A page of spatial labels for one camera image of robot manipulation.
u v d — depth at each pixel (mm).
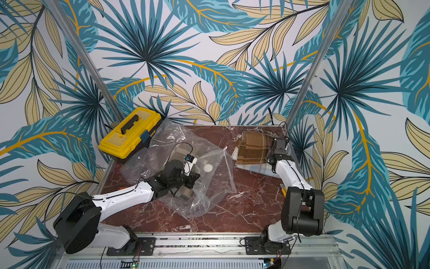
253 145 1019
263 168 952
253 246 733
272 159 660
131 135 924
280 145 702
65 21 709
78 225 413
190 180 735
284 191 900
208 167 928
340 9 692
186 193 862
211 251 733
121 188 883
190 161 734
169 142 1095
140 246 730
